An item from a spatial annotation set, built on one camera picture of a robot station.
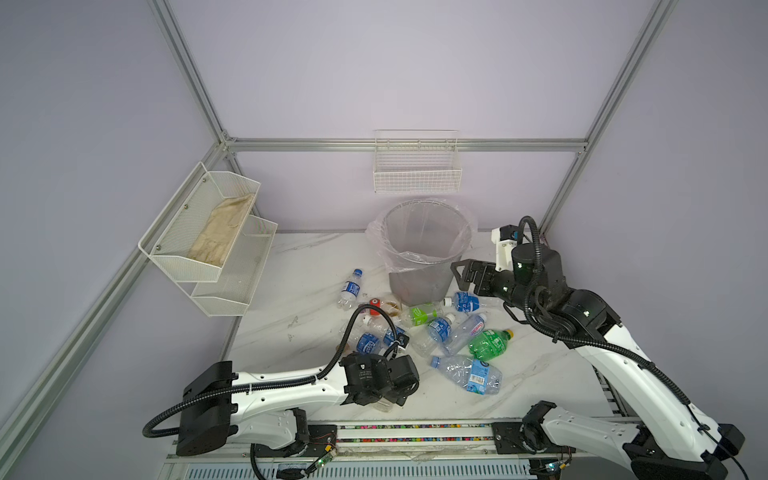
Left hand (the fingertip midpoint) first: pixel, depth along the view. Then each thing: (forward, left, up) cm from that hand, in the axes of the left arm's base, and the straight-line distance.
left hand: (389, 377), depth 76 cm
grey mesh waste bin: (+28, -8, 0) cm, 29 cm away
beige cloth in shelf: (+32, +47, +21) cm, 61 cm away
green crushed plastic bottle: (+11, -30, -5) cm, 33 cm away
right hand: (+15, -16, +27) cm, 35 cm away
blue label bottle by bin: (+25, -24, -4) cm, 35 cm away
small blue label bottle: (+28, +13, -3) cm, 31 cm away
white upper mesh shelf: (+30, +54, +21) cm, 65 cm away
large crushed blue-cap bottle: (+2, -22, -4) cm, 23 cm away
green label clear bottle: (+20, -8, -4) cm, 22 cm away
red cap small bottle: (+8, +4, +19) cm, 22 cm away
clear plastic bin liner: (+46, -11, +6) cm, 48 cm away
